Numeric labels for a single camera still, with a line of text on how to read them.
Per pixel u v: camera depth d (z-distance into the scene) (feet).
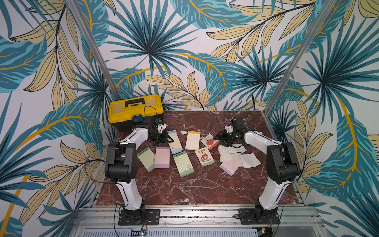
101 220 2.44
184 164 2.97
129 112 3.18
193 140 3.40
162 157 3.02
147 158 3.04
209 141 3.26
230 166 2.97
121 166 1.62
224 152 3.10
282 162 1.65
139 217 2.16
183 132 3.50
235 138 2.64
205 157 3.11
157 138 2.68
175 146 3.09
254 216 2.38
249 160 3.01
